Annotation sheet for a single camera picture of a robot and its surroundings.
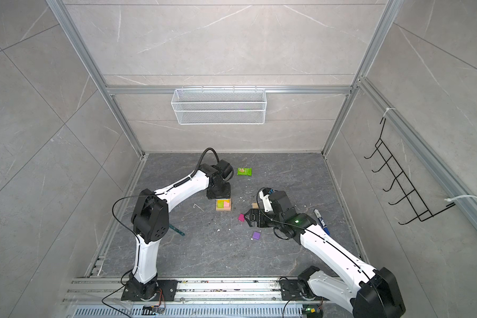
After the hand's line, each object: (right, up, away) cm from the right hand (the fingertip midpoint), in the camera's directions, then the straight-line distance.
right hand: (253, 214), depth 80 cm
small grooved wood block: (+2, 0, +17) cm, 17 cm away
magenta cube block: (-5, -4, +13) cm, 14 cm away
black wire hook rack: (+51, +17, -13) cm, 55 cm away
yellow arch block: (-13, +3, +15) cm, 20 cm away
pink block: (-12, +1, +15) cm, 20 cm away
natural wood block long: (-14, -1, +15) cm, 21 cm away
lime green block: (-15, +1, +15) cm, 21 cm away
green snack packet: (-3, +17, +30) cm, 35 cm away
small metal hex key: (-27, -1, +17) cm, 32 cm away
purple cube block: (+2, -11, +7) cm, 14 cm away
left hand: (-12, +8, +13) cm, 19 cm away
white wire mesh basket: (-17, +51, +21) cm, 58 cm away
